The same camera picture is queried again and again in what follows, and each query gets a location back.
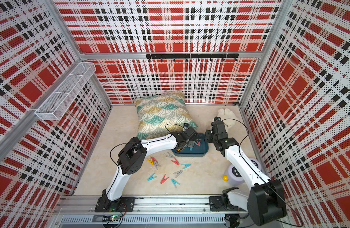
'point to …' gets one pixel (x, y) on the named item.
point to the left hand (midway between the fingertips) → (189, 140)
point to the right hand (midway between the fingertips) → (211, 133)
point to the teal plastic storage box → (196, 147)
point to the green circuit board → (115, 218)
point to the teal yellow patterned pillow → (159, 115)
